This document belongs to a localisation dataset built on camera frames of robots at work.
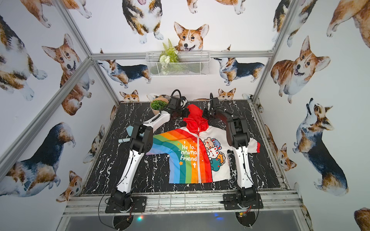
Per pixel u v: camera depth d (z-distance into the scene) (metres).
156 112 1.03
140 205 0.73
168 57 0.82
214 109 0.84
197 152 0.92
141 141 0.66
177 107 0.89
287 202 0.75
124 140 0.98
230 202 0.74
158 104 1.03
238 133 0.67
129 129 1.05
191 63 0.92
